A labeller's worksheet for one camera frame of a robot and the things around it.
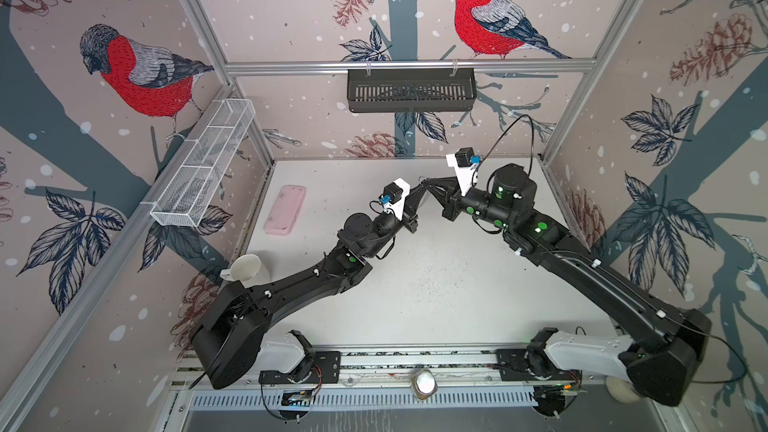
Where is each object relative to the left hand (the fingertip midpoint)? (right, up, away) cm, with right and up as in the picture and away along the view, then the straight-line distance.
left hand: (428, 182), depth 67 cm
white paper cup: (-49, -24, +16) cm, 58 cm away
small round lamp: (-1, -44, -3) cm, 44 cm away
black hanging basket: (-1, +34, +38) cm, 51 cm away
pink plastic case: (-47, -10, +38) cm, 61 cm away
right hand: (0, +1, 0) cm, 1 cm away
